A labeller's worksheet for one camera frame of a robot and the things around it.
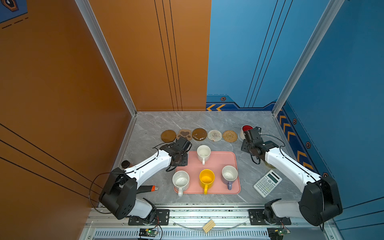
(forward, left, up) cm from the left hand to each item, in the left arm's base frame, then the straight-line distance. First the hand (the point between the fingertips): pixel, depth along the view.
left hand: (183, 159), depth 87 cm
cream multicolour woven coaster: (+22, -21, -6) cm, 31 cm away
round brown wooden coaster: (+22, +13, -7) cm, 26 cm away
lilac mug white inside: (-6, -27, -5) cm, 28 cm away
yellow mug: (-9, -14, -5) cm, 18 cm away
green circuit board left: (-34, +15, -8) cm, 38 cm away
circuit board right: (-34, -46, -7) cm, 58 cm away
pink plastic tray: (+3, -22, -5) cm, 23 cm away
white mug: (+6, -12, -3) cm, 14 cm away
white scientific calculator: (-12, -48, -5) cm, 49 cm away
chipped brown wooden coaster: (+23, -10, -6) cm, 26 cm away
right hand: (+7, -37, +5) cm, 38 cm away
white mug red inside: (+23, -40, +3) cm, 46 cm away
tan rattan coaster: (+22, -31, -6) cm, 39 cm away
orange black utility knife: (-14, +20, -8) cm, 26 cm away
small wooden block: (-32, -14, -5) cm, 35 cm away
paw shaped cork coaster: (+23, 0, -5) cm, 24 cm away
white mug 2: (-11, +1, -5) cm, 12 cm away
